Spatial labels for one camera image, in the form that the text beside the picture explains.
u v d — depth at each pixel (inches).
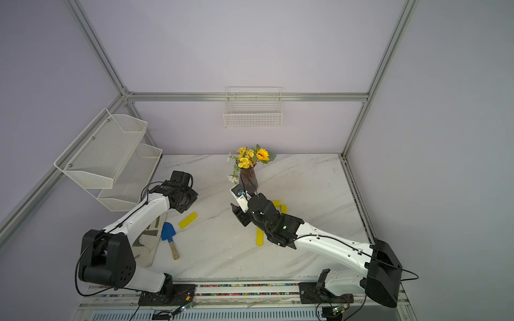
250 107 37.6
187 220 36.6
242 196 23.6
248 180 34.1
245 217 24.9
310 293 28.8
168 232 35.2
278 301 28.8
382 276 15.7
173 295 28.3
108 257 16.7
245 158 32.4
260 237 34.8
